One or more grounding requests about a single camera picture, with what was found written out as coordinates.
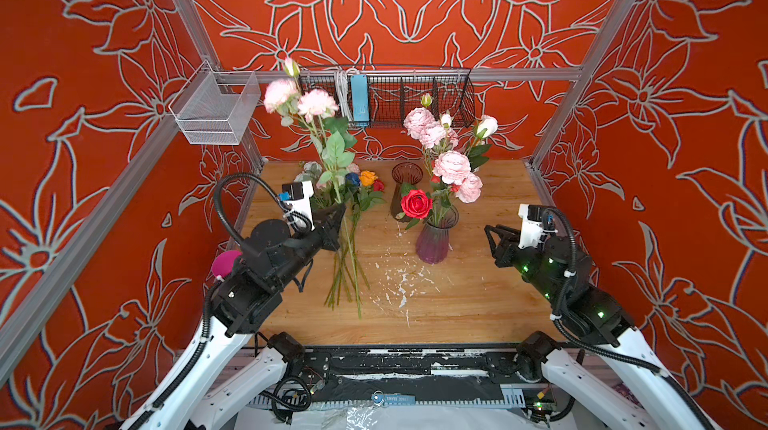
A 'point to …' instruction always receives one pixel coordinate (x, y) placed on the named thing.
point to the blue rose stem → (354, 177)
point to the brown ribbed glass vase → (404, 172)
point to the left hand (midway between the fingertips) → (345, 203)
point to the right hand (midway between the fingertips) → (485, 226)
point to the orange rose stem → (367, 197)
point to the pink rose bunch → (331, 187)
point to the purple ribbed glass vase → (433, 242)
